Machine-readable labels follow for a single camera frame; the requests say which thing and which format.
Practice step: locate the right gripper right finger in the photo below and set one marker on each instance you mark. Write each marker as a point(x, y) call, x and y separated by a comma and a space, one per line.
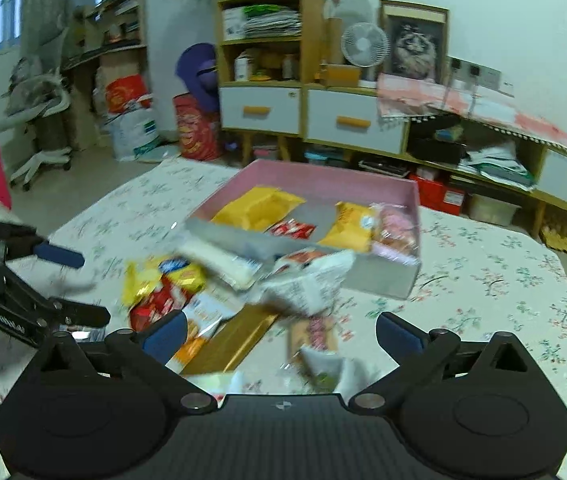
point(419, 356)

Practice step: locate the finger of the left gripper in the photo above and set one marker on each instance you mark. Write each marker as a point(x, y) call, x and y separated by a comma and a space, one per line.
point(59, 255)
point(73, 313)

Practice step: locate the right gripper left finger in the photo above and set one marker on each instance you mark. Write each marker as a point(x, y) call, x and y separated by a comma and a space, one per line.
point(145, 355)

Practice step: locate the red shiny candy pack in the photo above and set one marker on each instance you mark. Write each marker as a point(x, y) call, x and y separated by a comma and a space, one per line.
point(162, 300)

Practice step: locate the orange lotus cracker pack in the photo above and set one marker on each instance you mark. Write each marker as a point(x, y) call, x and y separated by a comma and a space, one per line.
point(205, 314)

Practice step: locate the yellow blue biscuit pack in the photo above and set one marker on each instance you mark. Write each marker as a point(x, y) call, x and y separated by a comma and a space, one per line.
point(143, 276)

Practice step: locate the white newsprint green bag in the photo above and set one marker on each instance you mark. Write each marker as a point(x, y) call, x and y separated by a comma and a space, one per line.
point(328, 372)

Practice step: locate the brown wafer clear pack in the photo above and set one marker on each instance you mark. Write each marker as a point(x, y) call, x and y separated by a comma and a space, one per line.
point(316, 333)

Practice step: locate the long white rice cracker pack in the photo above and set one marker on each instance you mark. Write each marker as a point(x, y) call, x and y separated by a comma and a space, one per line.
point(238, 272)

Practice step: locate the pink clear pastry pack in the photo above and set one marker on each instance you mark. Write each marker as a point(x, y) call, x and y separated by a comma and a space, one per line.
point(394, 234)

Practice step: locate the white newsprint nut bag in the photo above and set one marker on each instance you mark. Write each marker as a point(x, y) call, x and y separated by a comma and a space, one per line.
point(303, 283)

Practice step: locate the large yellow snack bag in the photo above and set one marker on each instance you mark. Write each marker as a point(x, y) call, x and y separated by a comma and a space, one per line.
point(258, 209)

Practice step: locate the gold flat box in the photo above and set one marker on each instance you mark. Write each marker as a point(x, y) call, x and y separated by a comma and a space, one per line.
point(233, 342)

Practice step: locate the floral tablecloth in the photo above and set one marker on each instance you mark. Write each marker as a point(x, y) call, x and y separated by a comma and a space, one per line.
point(474, 280)

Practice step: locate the white rice sack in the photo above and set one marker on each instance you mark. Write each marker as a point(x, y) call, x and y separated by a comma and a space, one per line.
point(131, 121)

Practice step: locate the red storage box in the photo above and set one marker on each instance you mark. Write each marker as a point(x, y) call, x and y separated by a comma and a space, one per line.
point(439, 196)

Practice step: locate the clear plastic storage bin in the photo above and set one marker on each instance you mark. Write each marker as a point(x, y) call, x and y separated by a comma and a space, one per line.
point(490, 210)

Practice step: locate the pink silver cardboard box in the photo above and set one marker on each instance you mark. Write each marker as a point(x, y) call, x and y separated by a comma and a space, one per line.
point(322, 187)

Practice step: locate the red drum gift box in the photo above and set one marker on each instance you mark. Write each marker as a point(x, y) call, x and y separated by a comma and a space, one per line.
point(197, 130)

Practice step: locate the black bag on shelf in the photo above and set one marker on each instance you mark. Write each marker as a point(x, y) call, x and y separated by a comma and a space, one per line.
point(433, 140)

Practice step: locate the long wooden tv bench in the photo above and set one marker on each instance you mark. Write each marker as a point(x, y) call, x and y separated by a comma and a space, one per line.
point(518, 165)

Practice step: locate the low wooden drawer cabinet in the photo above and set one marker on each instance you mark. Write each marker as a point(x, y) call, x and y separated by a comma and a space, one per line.
point(351, 119)

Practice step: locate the pink checked cloth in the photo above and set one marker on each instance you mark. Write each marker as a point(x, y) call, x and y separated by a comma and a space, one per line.
point(400, 97)

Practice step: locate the tall wooden shelf cabinet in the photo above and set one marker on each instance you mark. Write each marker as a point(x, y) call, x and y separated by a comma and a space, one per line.
point(268, 52)

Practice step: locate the white desk fan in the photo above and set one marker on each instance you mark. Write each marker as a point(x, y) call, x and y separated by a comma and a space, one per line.
point(365, 45)

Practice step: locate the framed cat picture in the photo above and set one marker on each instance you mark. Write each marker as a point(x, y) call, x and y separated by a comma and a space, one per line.
point(418, 40)

